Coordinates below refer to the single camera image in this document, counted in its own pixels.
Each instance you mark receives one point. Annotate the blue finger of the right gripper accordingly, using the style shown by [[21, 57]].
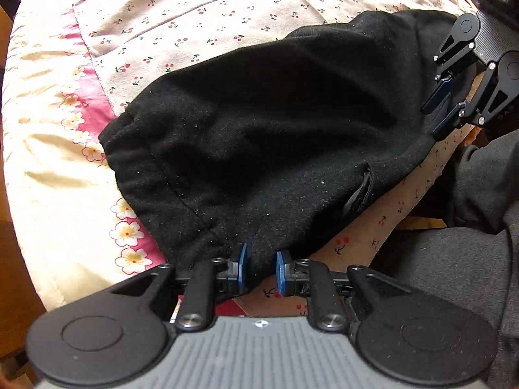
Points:
[[443, 89], [450, 122]]

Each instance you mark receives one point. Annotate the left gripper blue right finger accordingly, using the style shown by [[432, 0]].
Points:
[[285, 274]]

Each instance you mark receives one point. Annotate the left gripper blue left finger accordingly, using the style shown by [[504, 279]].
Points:
[[237, 270]]

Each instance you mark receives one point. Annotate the black pants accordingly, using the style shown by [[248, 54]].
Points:
[[278, 145]]

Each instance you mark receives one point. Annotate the grey trousers of operator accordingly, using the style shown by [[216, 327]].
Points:
[[474, 261]]

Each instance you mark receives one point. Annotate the pink floral quilt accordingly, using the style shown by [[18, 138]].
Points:
[[76, 233]]

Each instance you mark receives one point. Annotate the cherry print bed sheet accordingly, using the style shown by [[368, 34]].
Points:
[[132, 42]]

